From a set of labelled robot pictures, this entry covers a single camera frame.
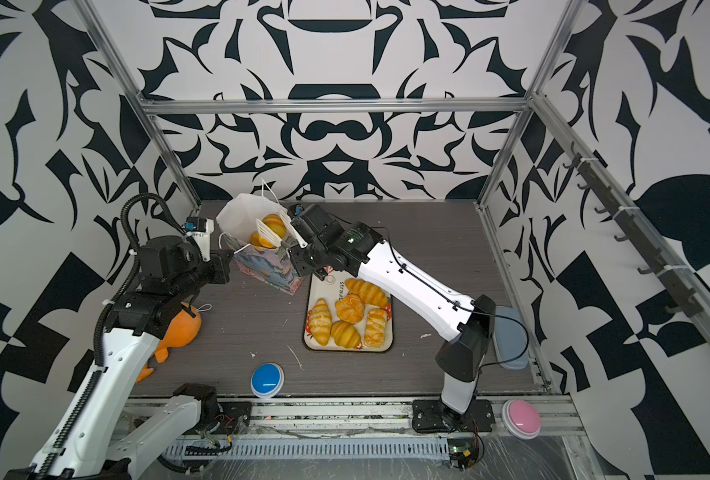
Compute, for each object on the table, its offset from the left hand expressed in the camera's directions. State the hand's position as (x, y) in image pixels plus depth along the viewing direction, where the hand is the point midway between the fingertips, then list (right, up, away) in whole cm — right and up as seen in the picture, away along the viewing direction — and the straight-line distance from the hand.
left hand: (229, 247), depth 71 cm
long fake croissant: (+34, -15, +20) cm, 42 cm away
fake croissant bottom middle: (+27, -25, +12) cm, 38 cm away
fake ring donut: (+6, +1, +5) cm, 8 cm away
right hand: (+16, -2, 0) cm, 16 cm away
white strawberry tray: (+21, -14, +26) cm, 36 cm away
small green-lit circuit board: (+55, -48, 0) cm, 73 cm away
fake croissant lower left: (+20, -22, +14) cm, 33 cm away
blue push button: (+7, -35, +8) cm, 36 cm away
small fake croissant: (+10, +5, +5) cm, 12 cm away
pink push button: (+70, -41, +1) cm, 81 cm away
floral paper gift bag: (+7, -6, +12) cm, 15 cm away
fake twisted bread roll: (+35, -23, +14) cm, 44 cm away
